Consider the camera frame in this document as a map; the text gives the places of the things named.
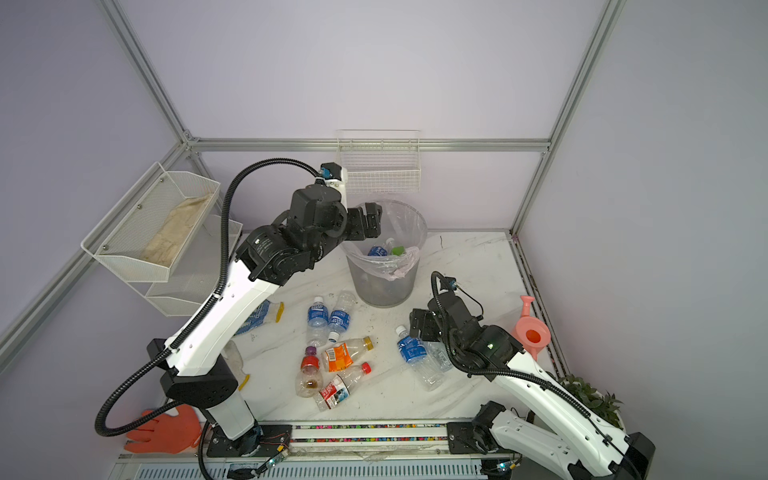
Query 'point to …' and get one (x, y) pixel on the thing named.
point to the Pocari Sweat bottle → (377, 251)
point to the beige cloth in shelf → (164, 246)
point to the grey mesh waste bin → (376, 290)
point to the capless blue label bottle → (340, 318)
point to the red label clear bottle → (338, 388)
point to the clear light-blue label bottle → (437, 352)
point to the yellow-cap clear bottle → (341, 354)
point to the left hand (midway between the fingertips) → (361, 212)
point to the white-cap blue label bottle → (318, 322)
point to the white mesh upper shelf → (154, 228)
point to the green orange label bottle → (398, 250)
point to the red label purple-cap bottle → (309, 380)
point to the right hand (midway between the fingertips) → (422, 316)
